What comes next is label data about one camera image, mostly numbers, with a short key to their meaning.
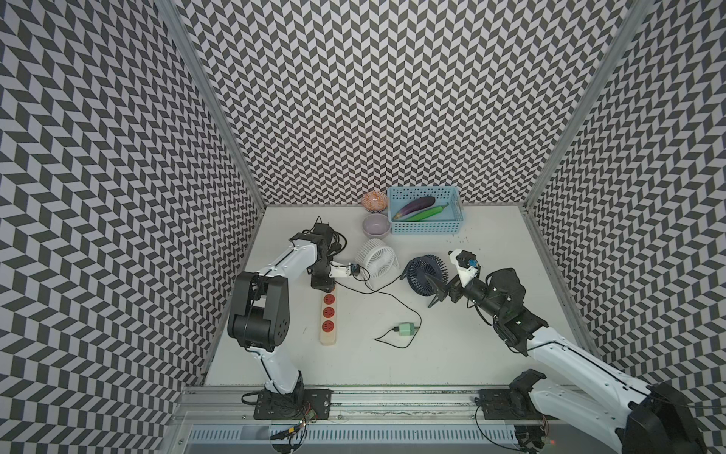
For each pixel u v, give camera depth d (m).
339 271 0.83
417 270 0.91
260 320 0.48
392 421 0.71
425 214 1.11
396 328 0.84
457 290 0.67
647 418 0.39
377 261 0.88
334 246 1.04
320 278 0.82
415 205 1.12
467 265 0.62
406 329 0.83
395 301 0.94
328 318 0.86
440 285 0.77
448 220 1.16
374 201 1.20
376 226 1.08
